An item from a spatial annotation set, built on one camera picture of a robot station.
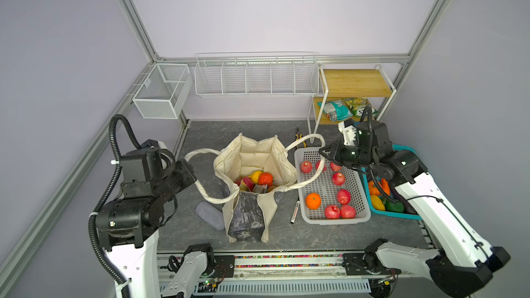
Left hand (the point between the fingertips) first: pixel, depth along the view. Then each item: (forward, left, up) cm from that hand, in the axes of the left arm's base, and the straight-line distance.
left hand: (192, 171), depth 58 cm
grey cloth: (-2, +2, -33) cm, 33 cm away
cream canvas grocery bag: (+21, -14, -22) cm, 33 cm away
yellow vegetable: (-2, -66, -30) cm, 73 cm away
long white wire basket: (+55, -19, -5) cm, 58 cm away
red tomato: (+10, -21, -25) cm, 34 cm away
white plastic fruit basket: (-4, -45, -31) cm, 55 cm away
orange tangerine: (+1, -40, -31) cm, 50 cm away
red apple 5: (+2, -53, -30) cm, 61 cm away
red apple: (-5, -53, -30) cm, 61 cm away
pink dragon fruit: (+7, -12, -23) cm, 27 cm away
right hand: (+7, -39, -4) cm, 40 cm away
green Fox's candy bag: (+44, -68, -18) cm, 83 cm away
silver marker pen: (-1, -33, -35) cm, 48 cm away
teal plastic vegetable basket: (-8, -65, -25) cm, 70 cm away
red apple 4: (+10, -53, -31) cm, 62 cm away
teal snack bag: (+40, -57, -17) cm, 72 cm away
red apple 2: (+17, -40, -30) cm, 53 cm away
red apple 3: (0, -42, -2) cm, 42 cm away
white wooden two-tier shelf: (+35, -64, -4) cm, 73 cm away
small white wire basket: (+54, +28, -13) cm, 62 cm away
